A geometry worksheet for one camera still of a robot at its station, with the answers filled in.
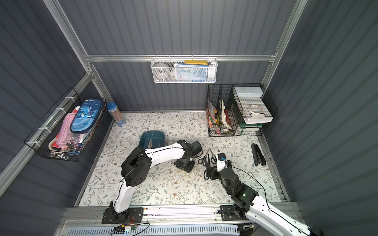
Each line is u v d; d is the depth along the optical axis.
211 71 0.85
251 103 0.99
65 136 0.68
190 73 0.87
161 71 0.84
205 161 0.93
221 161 0.67
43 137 0.62
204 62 0.89
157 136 1.05
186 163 0.77
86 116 0.69
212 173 0.69
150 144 1.00
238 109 0.93
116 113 1.01
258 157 0.92
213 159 0.94
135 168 0.56
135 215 0.74
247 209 0.56
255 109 0.94
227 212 0.73
